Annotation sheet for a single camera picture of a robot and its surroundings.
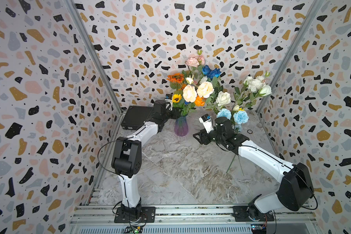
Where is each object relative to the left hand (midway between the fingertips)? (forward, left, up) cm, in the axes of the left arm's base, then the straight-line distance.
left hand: (181, 107), depth 92 cm
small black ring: (-2, -51, -24) cm, 57 cm away
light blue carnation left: (-16, -22, +12) cm, 30 cm away
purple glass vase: (-7, 0, -12) cm, 14 cm away
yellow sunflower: (-2, +2, +10) cm, 10 cm away
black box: (+15, +38, -24) cm, 48 cm away
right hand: (-19, -9, -1) cm, 21 cm away
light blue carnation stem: (-2, -41, -21) cm, 46 cm away
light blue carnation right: (-19, -30, +11) cm, 37 cm away
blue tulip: (-28, -31, -23) cm, 48 cm away
